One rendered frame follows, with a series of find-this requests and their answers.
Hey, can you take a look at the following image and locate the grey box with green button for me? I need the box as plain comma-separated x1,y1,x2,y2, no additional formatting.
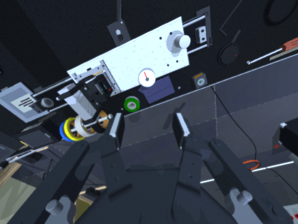
191,72,208,89

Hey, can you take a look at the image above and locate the white clamp block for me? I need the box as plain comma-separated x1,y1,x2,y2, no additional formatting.
63,84,99,122

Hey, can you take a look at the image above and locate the blue tape roll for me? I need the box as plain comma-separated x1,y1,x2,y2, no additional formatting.
59,119,74,142

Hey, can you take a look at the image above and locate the purple folded cloth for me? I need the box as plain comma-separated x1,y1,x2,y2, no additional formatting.
138,75,176,105

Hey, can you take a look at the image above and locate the black round lens cap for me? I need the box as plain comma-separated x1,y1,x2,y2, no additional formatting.
217,29,242,67

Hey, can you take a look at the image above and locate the green tape roll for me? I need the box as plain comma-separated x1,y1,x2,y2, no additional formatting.
123,95,141,113

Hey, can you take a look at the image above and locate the white round carriage knob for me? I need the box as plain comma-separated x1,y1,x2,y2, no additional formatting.
166,30,191,57

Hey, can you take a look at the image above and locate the dark grey flat case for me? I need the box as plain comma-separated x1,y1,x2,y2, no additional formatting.
0,124,62,164

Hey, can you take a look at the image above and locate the grey switch box with cable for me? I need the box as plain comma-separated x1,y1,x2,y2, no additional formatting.
107,0,132,47

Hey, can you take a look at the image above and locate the yellow tape roll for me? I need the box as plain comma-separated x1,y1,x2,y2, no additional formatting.
63,117,86,141

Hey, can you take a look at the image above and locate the white end buffer block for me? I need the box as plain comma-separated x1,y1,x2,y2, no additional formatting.
194,25,208,44

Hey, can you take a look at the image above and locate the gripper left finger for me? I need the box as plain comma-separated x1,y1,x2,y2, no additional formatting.
7,113,133,224

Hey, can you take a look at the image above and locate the white dial gauge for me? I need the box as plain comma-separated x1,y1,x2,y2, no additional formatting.
138,67,156,87

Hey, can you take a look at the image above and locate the orange coiled cord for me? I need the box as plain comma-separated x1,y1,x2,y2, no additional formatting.
242,159,261,171

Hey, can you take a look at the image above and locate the white tape roll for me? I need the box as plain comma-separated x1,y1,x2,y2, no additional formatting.
74,114,95,138

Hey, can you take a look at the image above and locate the brown tape roll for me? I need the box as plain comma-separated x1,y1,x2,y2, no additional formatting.
91,110,111,135

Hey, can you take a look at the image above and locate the grey round end stop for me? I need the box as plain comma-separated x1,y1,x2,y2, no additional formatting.
40,97,55,108

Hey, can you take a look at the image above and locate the black floor cable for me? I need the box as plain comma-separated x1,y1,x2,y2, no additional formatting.
210,85,298,188

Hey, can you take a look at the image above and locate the black hex key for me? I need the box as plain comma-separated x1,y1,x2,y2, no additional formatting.
219,0,244,37

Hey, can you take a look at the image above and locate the yellow green box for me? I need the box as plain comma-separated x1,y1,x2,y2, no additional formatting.
74,192,95,219

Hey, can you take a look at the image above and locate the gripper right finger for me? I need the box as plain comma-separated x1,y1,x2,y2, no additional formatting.
172,113,294,224

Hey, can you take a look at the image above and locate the brown handled screwdriver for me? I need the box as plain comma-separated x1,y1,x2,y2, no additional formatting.
246,37,298,65

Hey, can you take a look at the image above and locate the black equipment case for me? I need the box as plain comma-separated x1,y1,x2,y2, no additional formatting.
272,118,298,155

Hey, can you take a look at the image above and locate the black slider rail base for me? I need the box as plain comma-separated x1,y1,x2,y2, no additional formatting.
31,6,214,114

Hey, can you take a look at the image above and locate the black clamp lever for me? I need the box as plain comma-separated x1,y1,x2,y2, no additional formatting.
56,81,86,101

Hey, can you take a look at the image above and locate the black camera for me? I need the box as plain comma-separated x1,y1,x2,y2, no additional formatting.
85,76,113,104

